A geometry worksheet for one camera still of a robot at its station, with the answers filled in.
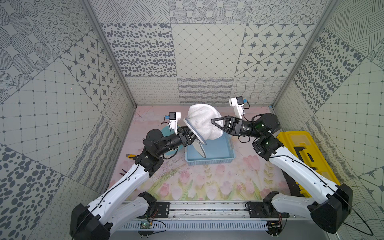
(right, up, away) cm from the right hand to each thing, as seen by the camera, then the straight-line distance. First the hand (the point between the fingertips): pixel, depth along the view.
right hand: (210, 123), depth 56 cm
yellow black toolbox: (+50, -12, +23) cm, 57 cm away
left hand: (-4, -1, +4) cm, 6 cm away
